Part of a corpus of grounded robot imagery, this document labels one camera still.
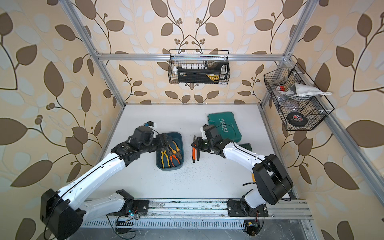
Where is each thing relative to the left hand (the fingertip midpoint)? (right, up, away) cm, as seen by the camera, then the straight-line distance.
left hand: (169, 139), depth 77 cm
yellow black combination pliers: (-8, -11, +16) cm, 21 cm away
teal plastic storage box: (+1, -7, +19) cm, 20 cm away
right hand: (+12, -4, +9) cm, 15 cm away
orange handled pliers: (+13, -8, +6) cm, 17 cm away
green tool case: (+34, +6, +25) cm, 43 cm away
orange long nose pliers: (-1, -12, +14) cm, 19 cm away
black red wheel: (+63, +11, -5) cm, 64 cm away
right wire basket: (+66, +18, -4) cm, 69 cm away
